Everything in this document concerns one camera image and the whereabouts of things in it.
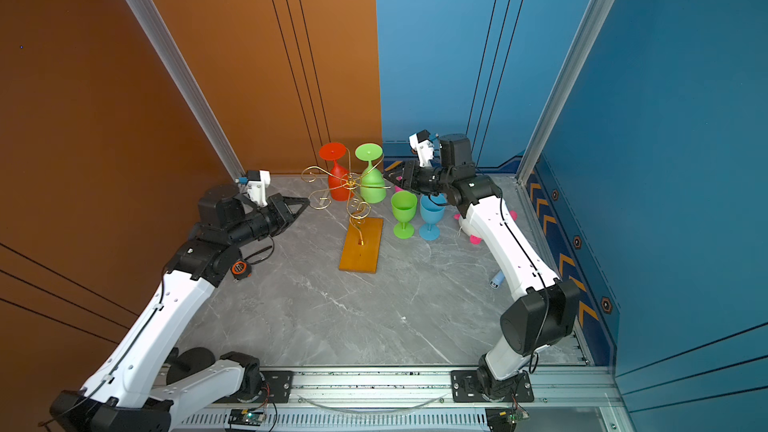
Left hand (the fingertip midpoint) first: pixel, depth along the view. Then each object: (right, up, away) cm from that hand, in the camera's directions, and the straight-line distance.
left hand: (310, 198), depth 68 cm
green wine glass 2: (+13, +5, +15) cm, 20 cm away
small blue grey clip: (+51, -24, +21) cm, 60 cm away
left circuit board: (-16, -52, +2) cm, 55 cm away
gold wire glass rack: (+9, -3, +16) cm, 18 cm away
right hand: (+17, +5, +4) cm, 18 cm away
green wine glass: (+22, -2, +25) cm, 34 cm away
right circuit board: (+45, -52, +2) cm, 69 cm away
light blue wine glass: (+31, -3, +21) cm, 37 cm away
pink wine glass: (+20, +3, +11) cm, 23 cm away
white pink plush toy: (+43, -9, +28) cm, 52 cm away
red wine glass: (+3, +7, +17) cm, 18 cm away
